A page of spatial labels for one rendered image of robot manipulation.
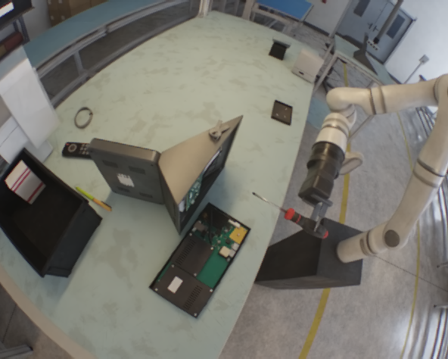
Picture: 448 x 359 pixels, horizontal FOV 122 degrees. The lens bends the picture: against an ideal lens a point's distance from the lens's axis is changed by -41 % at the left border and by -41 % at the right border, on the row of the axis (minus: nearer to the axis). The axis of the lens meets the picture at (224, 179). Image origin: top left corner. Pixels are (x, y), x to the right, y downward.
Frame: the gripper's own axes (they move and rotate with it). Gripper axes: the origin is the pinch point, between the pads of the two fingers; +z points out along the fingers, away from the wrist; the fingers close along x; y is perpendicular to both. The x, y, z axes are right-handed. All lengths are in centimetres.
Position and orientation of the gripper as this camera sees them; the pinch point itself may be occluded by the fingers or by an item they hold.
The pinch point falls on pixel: (311, 231)
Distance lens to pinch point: 41.5
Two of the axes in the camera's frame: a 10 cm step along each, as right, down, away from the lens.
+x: 0.9, -3.1, -9.5
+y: -8.6, -5.0, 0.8
